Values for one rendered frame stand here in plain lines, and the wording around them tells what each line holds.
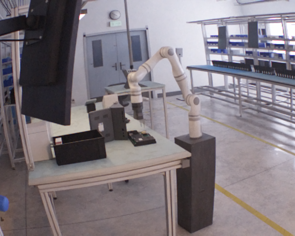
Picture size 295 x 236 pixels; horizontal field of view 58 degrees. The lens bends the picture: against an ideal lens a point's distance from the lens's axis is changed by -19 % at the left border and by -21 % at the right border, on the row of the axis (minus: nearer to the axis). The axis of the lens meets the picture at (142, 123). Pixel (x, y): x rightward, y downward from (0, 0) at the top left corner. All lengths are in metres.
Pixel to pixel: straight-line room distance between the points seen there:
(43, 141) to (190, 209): 1.35
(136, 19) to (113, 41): 0.97
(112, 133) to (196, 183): 0.81
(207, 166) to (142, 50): 6.90
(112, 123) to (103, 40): 6.87
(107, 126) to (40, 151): 0.51
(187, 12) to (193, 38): 0.90
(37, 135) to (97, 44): 7.10
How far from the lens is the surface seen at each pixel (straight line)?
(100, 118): 2.02
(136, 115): 2.21
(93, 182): 1.65
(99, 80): 8.84
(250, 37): 6.04
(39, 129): 1.83
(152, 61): 2.24
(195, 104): 2.41
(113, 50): 8.89
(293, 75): 5.76
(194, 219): 2.68
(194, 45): 9.74
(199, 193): 2.57
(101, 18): 8.81
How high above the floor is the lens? 1.59
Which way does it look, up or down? 14 degrees down
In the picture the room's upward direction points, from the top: 6 degrees counter-clockwise
